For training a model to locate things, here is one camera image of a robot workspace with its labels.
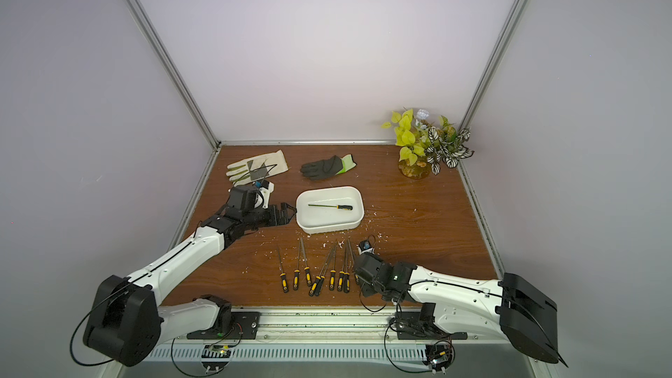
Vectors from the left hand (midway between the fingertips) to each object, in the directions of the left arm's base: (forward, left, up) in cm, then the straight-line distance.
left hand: (289, 210), depth 84 cm
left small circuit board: (-37, +17, -14) cm, 44 cm away
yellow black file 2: (-17, +2, -12) cm, 21 cm away
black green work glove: (+27, -11, -11) cm, 31 cm away
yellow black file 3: (-16, -3, -12) cm, 20 cm away
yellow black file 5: (-18, -12, -11) cm, 24 cm away
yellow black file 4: (-15, -6, -12) cm, 20 cm away
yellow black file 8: (-12, -21, -11) cm, 27 cm away
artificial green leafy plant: (+20, -51, +12) cm, 56 cm away
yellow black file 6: (-17, -15, -12) cm, 25 cm away
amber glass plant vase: (+25, -50, -9) cm, 56 cm away
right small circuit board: (-38, -45, -14) cm, 60 cm away
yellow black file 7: (-17, -18, -11) cm, 27 cm away
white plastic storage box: (+7, -13, -12) cm, 19 cm away
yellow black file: (+8, -16, -11) cm, 21 cm away
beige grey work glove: (+27, +20, -10) cm, 35 cm away
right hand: (-17, -24, -10) cm, 32 cm away
